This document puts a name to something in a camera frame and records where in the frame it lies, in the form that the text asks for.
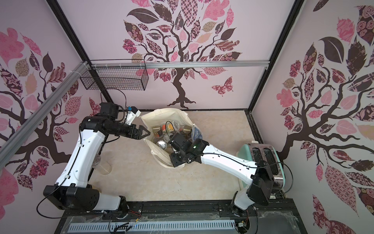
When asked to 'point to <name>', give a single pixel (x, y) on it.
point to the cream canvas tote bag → (161, 124)
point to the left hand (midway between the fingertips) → (141, 135)
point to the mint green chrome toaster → (256, 151)
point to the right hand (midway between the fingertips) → (173, 158)
